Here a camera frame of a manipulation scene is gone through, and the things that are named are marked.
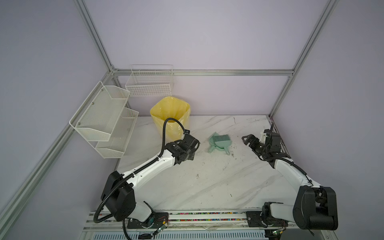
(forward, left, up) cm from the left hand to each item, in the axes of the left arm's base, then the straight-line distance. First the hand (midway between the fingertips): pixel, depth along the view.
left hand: (181, 149), depth 82 cm
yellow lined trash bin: (+32, +10, +3) cm, 34 cm away
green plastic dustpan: (+15, -20, -14) cm, 29 cm away
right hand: (+7, -38, 0) cm, 39 cm away
